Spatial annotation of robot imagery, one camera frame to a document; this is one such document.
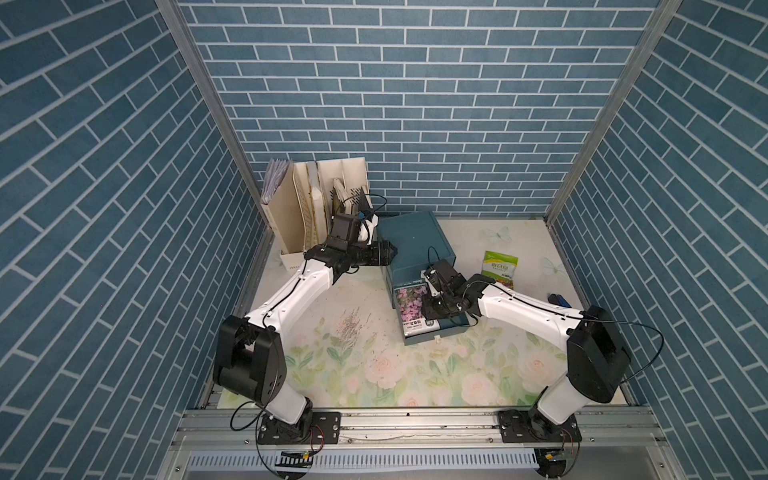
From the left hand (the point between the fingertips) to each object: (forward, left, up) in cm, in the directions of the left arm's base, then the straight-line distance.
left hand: (394, 252), depth 84 cm
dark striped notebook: (+36, +14, -11) cm, 40 cm away
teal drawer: (-19, -16, -6) cm, 26 cm away
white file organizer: (+23, +32, -4) cm, 40 cm away
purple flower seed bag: (-10, -5, -12) cm, 17 cm away
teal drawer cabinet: (+4, -8, +1) cm, 9 cm away
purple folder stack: (+26, +38, +8) cm, 46 cm away
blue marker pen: (-4, -54, -18) cm, 57 cm away
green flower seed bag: (+9, -38, -19) cm, 44 cm away
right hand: (-12, -9, -12) cm, 20 cm away
